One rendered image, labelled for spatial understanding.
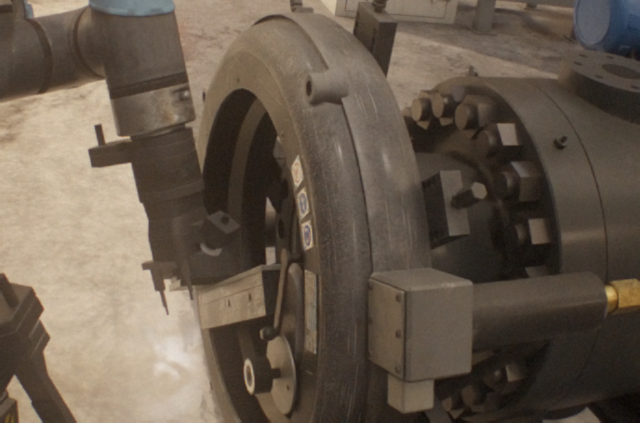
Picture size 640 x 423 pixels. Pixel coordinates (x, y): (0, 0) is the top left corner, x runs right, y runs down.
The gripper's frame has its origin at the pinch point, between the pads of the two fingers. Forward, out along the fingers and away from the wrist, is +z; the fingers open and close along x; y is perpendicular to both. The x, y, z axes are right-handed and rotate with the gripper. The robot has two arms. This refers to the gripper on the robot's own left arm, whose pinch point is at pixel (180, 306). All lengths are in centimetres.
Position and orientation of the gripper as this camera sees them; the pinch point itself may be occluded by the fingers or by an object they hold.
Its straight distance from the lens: 105.8
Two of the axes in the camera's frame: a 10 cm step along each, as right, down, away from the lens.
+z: 1.9, 9.7, 1.6
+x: 4.3, -2.3, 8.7
